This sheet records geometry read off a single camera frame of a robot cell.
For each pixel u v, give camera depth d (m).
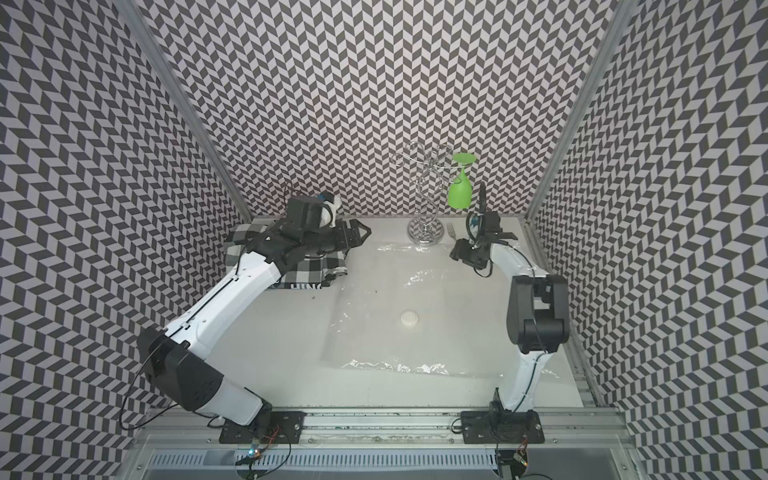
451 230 1.15
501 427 0.66
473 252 0.72
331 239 0.67
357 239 0.68
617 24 0.68
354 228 0.68
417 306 0.97
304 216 0.57
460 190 0.94
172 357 0.40
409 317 0.91
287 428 0.72
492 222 0.77
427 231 1.29
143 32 0.74
